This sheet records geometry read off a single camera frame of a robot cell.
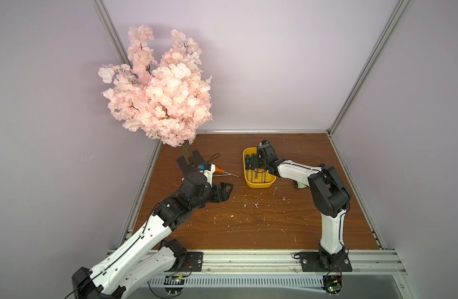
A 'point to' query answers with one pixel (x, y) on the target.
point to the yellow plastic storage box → (256, 178)
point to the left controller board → (173, 280)
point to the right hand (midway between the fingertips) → (256, 155)
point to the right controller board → (332, 283)
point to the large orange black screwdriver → (219, 170)
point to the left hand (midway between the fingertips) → (229, 186)
